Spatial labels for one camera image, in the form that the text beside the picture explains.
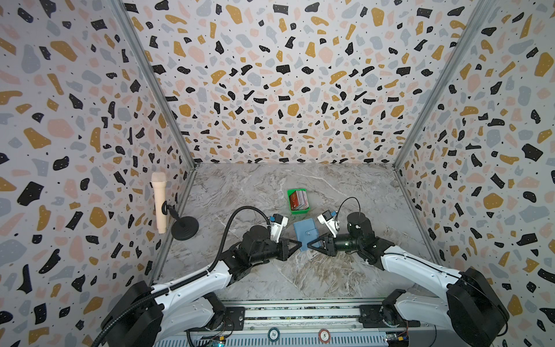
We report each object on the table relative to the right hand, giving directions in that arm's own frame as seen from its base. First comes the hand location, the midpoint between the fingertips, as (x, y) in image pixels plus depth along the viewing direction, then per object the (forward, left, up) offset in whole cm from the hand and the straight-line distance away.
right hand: (314, 246), depth 76 cm
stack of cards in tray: (+28, +5, -11) cm, 30 cm away
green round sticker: (-24, +14, -14) cm, 31 cm away
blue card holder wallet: (+4, +3, +3) cm, 5 cm away
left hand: (-1, +3, +3) cm, 4 cm away
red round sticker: (-24, -3, -15) cm, 29 cm away
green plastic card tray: (+34, +10, -12) cm, 37 cm away
